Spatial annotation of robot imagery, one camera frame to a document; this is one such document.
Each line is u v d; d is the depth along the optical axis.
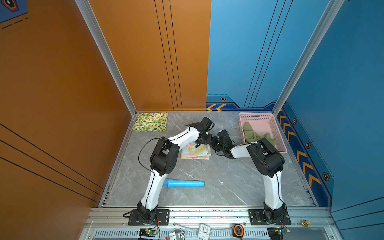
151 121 1.12
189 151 0.95
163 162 0.58
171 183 0.82
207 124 0.81
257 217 0.72
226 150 0.81
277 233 0.70
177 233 0.63
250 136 0.97
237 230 0.67
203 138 0.85
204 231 0.68
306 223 0.70
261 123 1.12
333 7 0.70
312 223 0.71
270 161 0.55
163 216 0.74
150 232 0.71
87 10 0.70
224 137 0.81
